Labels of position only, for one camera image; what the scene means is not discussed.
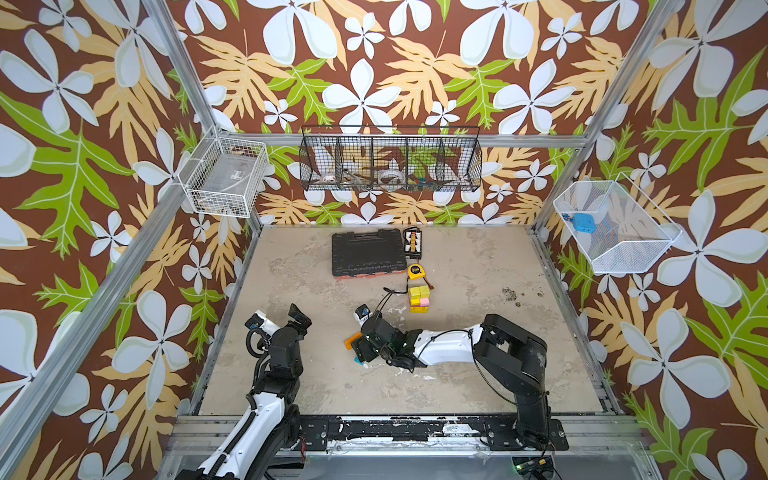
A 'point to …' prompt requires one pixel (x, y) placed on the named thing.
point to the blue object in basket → (583, 222)
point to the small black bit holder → (413, 243)
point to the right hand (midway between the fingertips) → (357, 339)
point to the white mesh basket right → (618, 228)
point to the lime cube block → (424, 292)
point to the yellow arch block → (419, 309)
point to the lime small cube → (414, 293)
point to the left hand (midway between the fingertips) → (282, 311)
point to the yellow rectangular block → (415, 302)
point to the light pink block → (424, 302)
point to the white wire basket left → (222, 176)
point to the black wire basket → (390, 159)
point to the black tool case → (368, 255)
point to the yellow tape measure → (416, 271)
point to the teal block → (358, 361)
